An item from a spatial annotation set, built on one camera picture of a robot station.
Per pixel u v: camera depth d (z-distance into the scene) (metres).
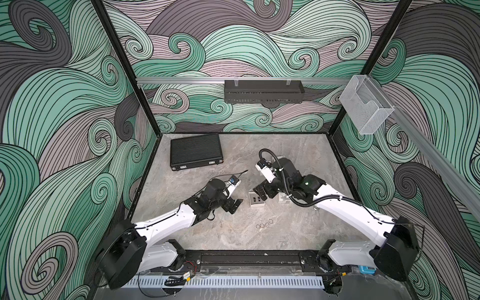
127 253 0.40
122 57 0.85
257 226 0.83
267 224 0.83
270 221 0.84
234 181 0.71
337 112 1.12
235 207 0.74
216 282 0.70
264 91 0.96
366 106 0.78
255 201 0.88
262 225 0.83
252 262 0.75
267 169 0.68
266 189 0.68
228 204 0.73
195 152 1.03
